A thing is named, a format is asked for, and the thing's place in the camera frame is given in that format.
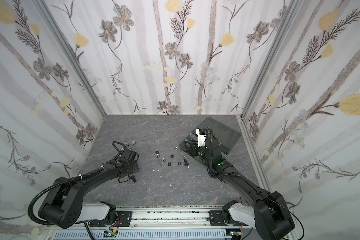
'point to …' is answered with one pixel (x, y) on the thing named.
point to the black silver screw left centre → (157, 155)
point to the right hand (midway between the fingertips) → (185, 139)
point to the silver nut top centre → (176, 148)
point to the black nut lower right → (179, 163)
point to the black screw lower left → (133, 178)
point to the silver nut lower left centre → (163, 159)
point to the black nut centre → (172, 156)
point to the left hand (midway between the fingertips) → (131, 164)
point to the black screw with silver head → (184, 157)
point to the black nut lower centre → (169, 163)
